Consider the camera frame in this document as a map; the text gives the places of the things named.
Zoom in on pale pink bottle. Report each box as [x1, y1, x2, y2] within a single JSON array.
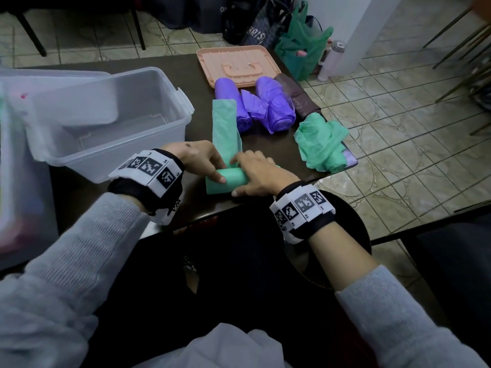
[[317, 39, 347, 84]]

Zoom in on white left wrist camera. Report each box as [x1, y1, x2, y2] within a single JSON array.
[[148, 197, 184, 227]]

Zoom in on person's black trousers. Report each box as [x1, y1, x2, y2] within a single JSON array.
[[80, 195, 381, 368]]

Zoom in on small clear plastic bin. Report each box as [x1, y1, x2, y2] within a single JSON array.
[[25, 66, 195, 185]]

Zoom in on brown bag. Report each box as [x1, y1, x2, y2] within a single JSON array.
[[274, 72, 323, 120]]

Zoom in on thin metal chair legs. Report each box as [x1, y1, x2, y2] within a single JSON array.
[[421, 0, 491, 137]]

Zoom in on black round stool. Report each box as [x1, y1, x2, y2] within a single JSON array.
[[283, 189, 373, 292]]

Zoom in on person's right hand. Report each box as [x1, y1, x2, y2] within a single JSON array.
[[230, 150, 302, 198]]

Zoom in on person's left forearm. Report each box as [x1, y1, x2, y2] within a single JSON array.
[[0, 193, 153, 368]]

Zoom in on black smartphone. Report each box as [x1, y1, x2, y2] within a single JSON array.
[[183, 256, 201, 294]]

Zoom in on person's left hand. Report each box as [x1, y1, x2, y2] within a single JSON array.
[[161, 141, 228, 185]]

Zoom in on green plastic bag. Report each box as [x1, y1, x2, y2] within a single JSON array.
[[274, 0, 335, 82]]

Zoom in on person's right forearm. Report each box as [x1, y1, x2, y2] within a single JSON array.
[[308, 222, 488, 368]]

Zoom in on black wristband with markers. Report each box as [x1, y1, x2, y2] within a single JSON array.
[[270, 180, 337, 245], [108, 148, 186, 216]]

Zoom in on purple bag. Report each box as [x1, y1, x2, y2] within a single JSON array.
[[214, 77, 254, 134], [240, 75, 298, 135]]

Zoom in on large clear storage bin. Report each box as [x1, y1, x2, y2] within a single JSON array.
[[0, 68, 59, 272]]

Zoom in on clear lid pink handle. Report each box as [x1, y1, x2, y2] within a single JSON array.
[[0, 68, 120, 128]]

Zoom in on black right wristband with markers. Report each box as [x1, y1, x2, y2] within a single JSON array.
[[270, 180, 337, 245]]

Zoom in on black left wristband with markers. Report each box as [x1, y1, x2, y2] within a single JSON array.
[[108, 148, 186, 216]]

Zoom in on black side table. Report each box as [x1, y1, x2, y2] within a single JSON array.
[[371, 202, 491, 359]]

